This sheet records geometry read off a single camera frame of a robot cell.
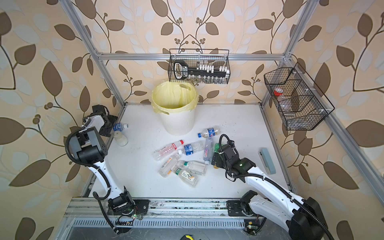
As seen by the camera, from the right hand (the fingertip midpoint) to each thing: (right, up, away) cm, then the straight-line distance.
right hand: (220, 160), depth 82 cm
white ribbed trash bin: (-24, +20, +9) cm, 33 cm away
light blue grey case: (+27, 0, +3) cm, 27 cm away
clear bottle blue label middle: (-17, +5, +7) cm, 19 cm away
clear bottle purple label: (-6, +3, +7) cm, 10 cm away
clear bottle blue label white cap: (-67, +18, +19) cm, 72 cm away
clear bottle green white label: (-18, -8, -3) cm, 19 cm away
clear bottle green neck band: (-15, -5, +5) cm, 16 cm away
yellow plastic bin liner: (-32, +38, +19) cm, 53 cm away
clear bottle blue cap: (-4, +14, +17) cm, 23 cm away
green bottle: (0, +5, +12) cm, 13 cm away
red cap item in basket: (+32, +38, -1) cm, 50 cm away
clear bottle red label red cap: (-33, +4, +8) cm, 34 cm away
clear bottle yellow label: (-29, -3, +3) cm, 29 cm away
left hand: (-70, +21, +17) cm, 75 cm away
